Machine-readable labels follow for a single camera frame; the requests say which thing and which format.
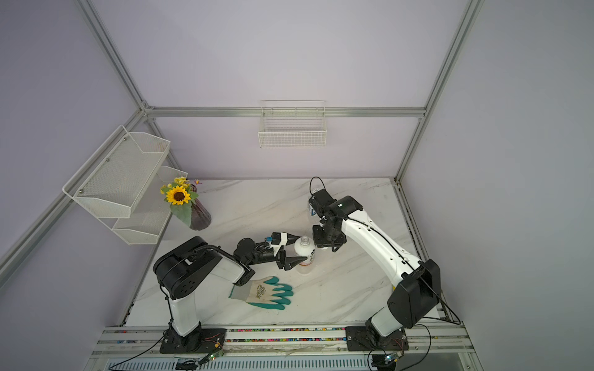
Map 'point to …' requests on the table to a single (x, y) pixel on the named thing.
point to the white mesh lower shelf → (150, 212)
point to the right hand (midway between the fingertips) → (325, 246)
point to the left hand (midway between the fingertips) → (305, 249)
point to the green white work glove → (265, 293)
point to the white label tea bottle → (305, 248)
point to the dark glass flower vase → (200, 217)
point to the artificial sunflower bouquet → (179, 194)
